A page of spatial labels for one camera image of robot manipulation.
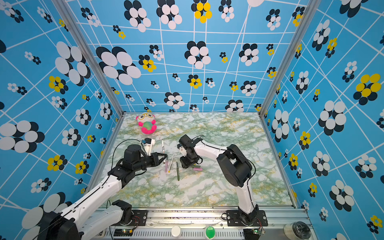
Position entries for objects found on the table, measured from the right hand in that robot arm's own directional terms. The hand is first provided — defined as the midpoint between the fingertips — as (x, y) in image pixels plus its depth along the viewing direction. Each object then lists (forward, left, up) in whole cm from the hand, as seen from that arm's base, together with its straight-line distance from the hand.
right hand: (186, 164), depth 93 cm
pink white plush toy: (+30, +30, +7) cm, 43 cm away
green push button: (-36, -13, +10) cm, 39 cm away
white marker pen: (+10, +16, -1) cm, 19 cm away
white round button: (-35, +2, +8) cm, 36 cm away
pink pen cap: (-4, -7, +1) cm, 8 cm away
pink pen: (-2, +12, +1) cm, 12 cm away
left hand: (-3, +9, +16) cm, 19 cm away
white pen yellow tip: (0, +10, +2) cm, 10 cm away
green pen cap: (-2, -7, +2) cm, 7 cm away
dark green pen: (-6, +5, 0) cm, 8 cm away
